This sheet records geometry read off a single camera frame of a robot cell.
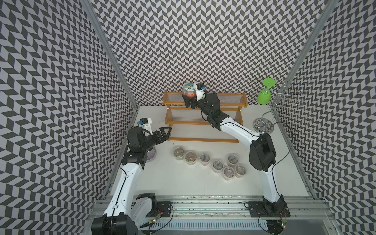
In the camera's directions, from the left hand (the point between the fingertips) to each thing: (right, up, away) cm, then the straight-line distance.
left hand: (165, 131), depth 78 cm
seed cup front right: (+41, -23, +4) cm, 47 cm away
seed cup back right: (+37, -18, +6) cm, 42 cm away
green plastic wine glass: (+60, +21, +15) cm, 65 cm away
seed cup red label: (+21, -17, +7) cm, 28 cm away
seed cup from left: (+13, -16, +7) cm, 22 cm away
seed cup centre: (+29, -21, +5) cm, 36 cm away
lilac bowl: (-11, -15, +11) cm, 22 cm away
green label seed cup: (+6, -15, +10) cm, 19 cm away
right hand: (+13, +22, +6) cm, 26 cm away
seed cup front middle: (+34, -23, +2) cm, 41 cm away
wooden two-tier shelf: (+9, +2, +32) cm, 34 cm away
